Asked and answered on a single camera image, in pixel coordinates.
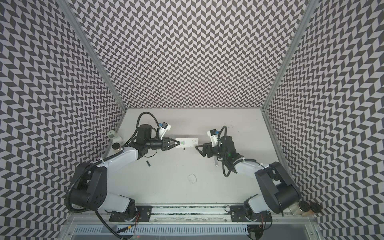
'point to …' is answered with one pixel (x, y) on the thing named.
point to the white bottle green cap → (114, 137)
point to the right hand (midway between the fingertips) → (199, 150)
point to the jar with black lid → (116, 147)
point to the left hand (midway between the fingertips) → (179, 144)
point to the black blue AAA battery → (149, 165)
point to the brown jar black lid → (315, 208)
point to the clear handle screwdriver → (216, 161)
